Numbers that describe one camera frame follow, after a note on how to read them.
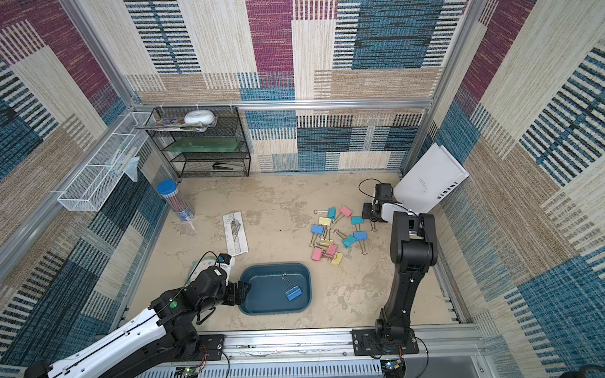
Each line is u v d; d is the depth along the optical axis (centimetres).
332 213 105
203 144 99
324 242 96
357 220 103
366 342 73
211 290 60
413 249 54
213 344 74
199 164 119
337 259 89
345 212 105
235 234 99
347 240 97
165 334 54
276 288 86
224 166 109
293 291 83
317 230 100
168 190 91
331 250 92
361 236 98
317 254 92
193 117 89
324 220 102
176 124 92
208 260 90
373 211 81
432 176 90
